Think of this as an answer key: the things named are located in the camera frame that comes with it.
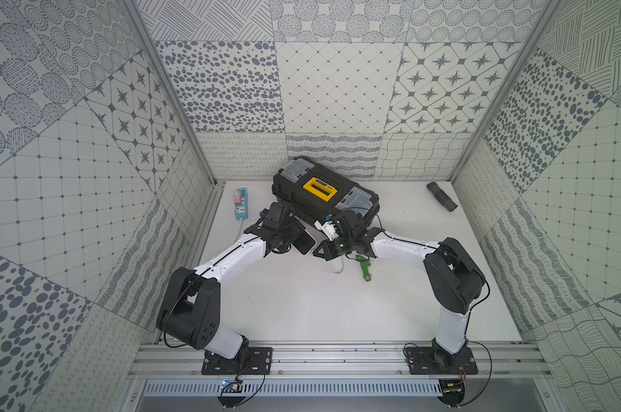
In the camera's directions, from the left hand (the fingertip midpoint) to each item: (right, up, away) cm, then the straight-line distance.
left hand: (295, 226), depth 90 cm
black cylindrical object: (+63, +13, +24) cm, 68 cm away
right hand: (+8, -9, -2) cm, 12 cm away
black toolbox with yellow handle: (+9, +12, +3) cm, 15 cm away
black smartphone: (+3, -6, -3) cm, 7 cm away
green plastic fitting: (+26, -14, +3) cm, 30 cm away
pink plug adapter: (-26, +11, +17) cm, 33 cm away
